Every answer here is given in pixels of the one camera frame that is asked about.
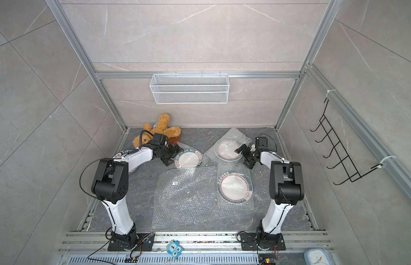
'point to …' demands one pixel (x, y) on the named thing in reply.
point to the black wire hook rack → (352, 174)
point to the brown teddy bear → (161, 129)
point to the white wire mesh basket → (189, 89)
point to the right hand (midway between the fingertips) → (240, 154)
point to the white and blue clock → (316, 256)
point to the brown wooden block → (173, 140)
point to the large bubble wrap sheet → (214, 192)
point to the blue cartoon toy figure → (174, 248)
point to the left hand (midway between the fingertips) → (183, 151)
